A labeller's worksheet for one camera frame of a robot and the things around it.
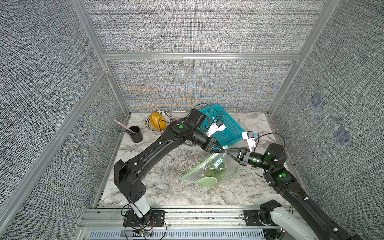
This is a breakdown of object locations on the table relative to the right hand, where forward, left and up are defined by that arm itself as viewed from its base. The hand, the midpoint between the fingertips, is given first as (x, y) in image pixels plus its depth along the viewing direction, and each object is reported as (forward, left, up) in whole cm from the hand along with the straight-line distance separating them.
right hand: (226, 149), depth 64 cm
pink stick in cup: (+27, +57, -21) cm, 67 cm away
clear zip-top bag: (-7, +14, -11) cm, 19 cm away
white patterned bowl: (+45, +34, -29) cm, 63 cm away
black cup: (+24, +51, -26) cm, 62 cm away
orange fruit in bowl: (+38, +42, -23) cm, 61 cm away
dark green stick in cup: (+23, +59, -17) cm, 66 cm away
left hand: (0, +1, 0) cm, 1 cm away
